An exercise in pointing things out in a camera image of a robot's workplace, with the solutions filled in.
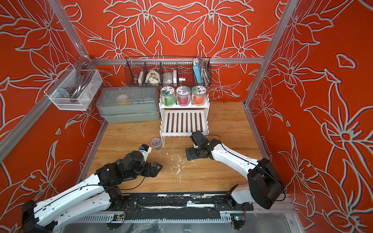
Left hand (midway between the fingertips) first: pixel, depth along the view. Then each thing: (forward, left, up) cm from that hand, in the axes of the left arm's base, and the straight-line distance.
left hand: (157, 165), depth 75 cm
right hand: (+10, -18, -4) cm, 21 cm away
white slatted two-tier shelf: (+29, -12, +2) cm, 32 cm away
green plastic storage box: (+38, +32, +6) cm, 50 cm away
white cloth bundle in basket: (+47, +9, +22) cm, 53 cm away
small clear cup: (+16, +4, -6) cm, 17 cm away
